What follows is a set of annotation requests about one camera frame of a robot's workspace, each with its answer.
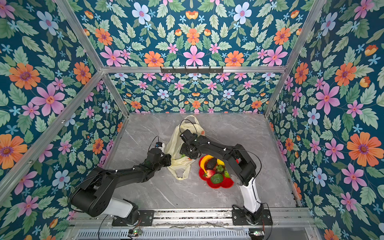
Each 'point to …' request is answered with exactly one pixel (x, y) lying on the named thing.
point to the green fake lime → (217, 178)
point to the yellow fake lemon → (220, 162)
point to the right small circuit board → (256, 232)
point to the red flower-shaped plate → (226, 182)
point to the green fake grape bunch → (183, 155)
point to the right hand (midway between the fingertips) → (183, 152)
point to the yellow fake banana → (203, 161)
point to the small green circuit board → (137, 232)
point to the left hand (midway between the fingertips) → (173, 152)
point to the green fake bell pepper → (226, 174)
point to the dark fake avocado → (211, 163)
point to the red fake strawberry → (210, 173)
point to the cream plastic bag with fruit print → (174, 157)
